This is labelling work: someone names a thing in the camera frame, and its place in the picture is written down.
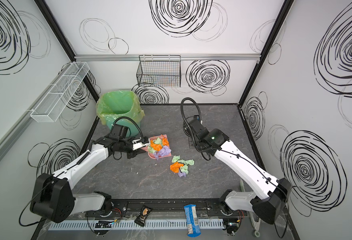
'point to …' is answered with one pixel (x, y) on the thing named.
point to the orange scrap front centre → (175, 167)
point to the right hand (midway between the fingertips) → (193, 139)
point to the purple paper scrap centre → (164, 151)
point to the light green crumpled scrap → (151, 150)
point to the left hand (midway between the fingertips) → (144, 146)
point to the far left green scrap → (184, 169)
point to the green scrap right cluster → (158, 141)
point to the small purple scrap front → (181, 174)
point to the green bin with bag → (112, 104)
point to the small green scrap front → (175, 158)
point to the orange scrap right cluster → (165, 141)
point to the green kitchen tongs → (256, 232)
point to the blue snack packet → (193, 229)
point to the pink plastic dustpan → (145, 148)
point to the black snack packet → (140, 221)
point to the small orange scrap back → (157, 147)
